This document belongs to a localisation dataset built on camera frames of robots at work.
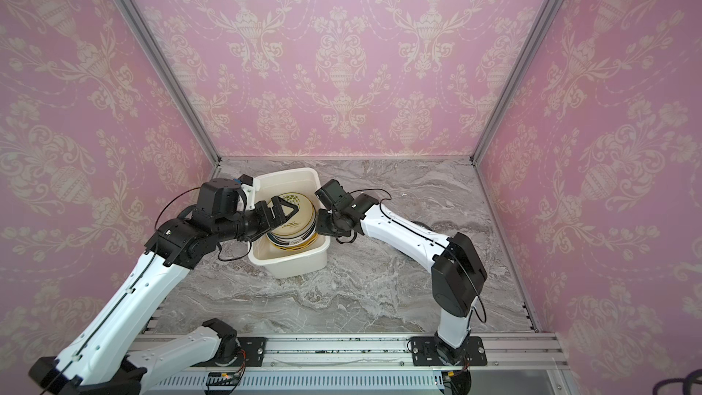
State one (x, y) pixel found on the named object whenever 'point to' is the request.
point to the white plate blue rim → (294, 241)
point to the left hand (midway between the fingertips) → (289, 217)
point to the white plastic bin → (272, 260)
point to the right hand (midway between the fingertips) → (319, 228)
